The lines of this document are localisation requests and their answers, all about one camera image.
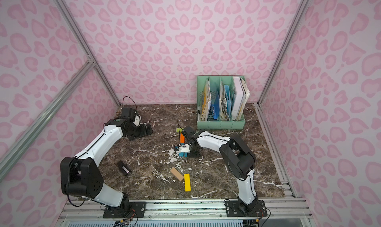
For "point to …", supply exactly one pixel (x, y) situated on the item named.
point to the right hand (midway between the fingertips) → (192, 151)
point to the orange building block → (182, 138)
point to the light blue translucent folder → (228, 99)
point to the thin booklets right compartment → (245, 99)
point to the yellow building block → (187, 182)
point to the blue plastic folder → (216, 106)
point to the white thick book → (238, 92)
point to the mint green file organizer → (215, 84)
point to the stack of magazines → (224, 110)
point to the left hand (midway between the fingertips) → (146, 130)
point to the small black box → (124, 168)
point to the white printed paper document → (206, 103)
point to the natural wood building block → (176, 174)
